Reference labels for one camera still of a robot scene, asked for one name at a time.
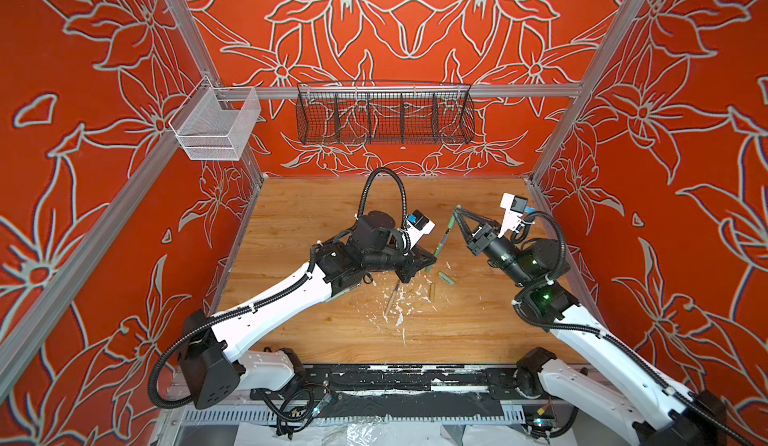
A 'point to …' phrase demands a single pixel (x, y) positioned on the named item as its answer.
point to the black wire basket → (384, 112)
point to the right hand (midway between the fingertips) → (452, 214)
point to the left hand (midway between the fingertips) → (434, 255)
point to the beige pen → (392, 298)
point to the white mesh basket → (206, 132)
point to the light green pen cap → (446, 279)
